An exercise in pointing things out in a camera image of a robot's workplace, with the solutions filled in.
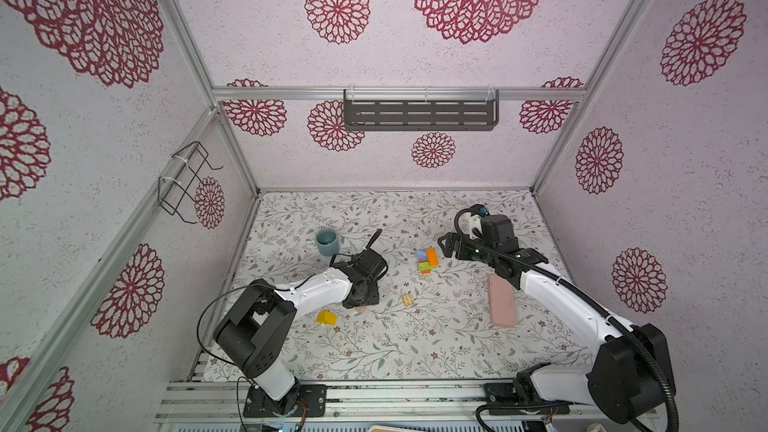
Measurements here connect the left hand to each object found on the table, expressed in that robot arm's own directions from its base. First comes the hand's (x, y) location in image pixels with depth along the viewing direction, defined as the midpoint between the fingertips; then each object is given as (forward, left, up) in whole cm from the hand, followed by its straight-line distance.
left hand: (367, 302), depth 90 cm
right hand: (+11, -25, +17) cm, 32 cm away
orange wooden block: (+13, -21, +4) cm, 25 cm away
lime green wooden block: (+11, -18, +2) cm, 21 cm away
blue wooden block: (+15, -18, +2) cm, 24 cm away
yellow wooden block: (-4, +12, 0) cm, 12 cm away
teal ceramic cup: (+20, +13, +4) cm, 24 cm away
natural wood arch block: (-2, +2, -1) cm, 3 cm away
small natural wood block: (0, -12, +1) cm, 13 cm away
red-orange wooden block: (+10, -19, -1) cm, 22 cm away
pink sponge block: (-1, -40, +2) cm, 40 cm away
